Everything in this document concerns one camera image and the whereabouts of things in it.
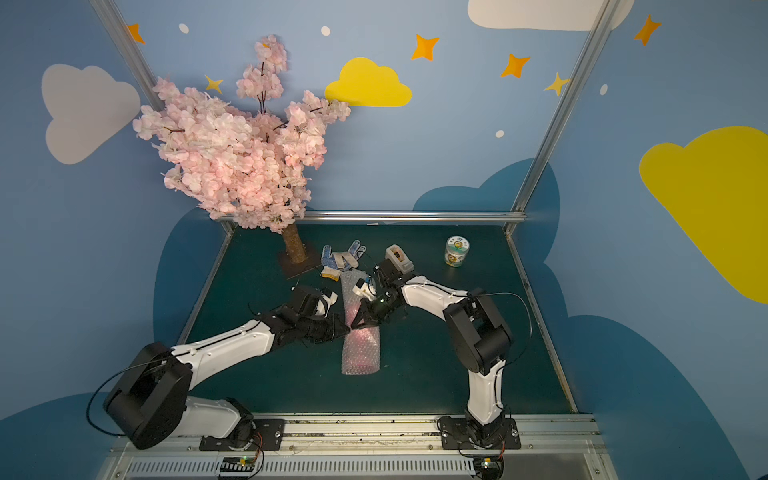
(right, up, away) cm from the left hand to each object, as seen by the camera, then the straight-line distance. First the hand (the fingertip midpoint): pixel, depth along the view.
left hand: (353, 327), depth 85 cm
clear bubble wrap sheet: (-2, +13, +8) cm, 15 cm away
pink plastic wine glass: (+2, -6, -3) cm, 7 cm away
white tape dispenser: (+15, +20, +23) cm, 33 cm away
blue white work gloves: (-10, +18, +24) cm, 31 cm away
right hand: (+1, 0, +2) cm, 2 cm away
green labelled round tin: (+34, +22, +20) cm, 46 cm away
